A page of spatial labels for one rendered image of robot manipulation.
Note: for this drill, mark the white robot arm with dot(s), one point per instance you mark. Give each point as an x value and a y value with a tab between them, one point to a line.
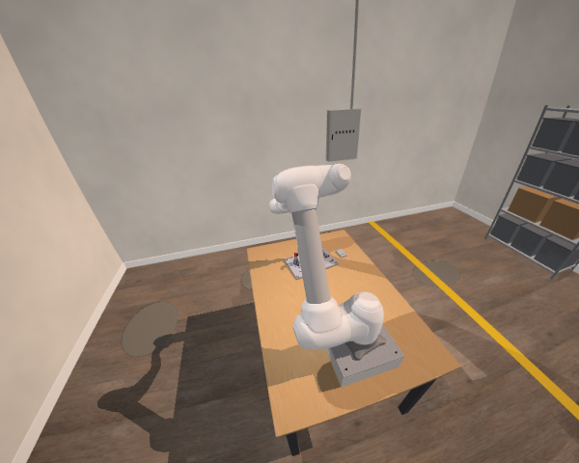
322	323

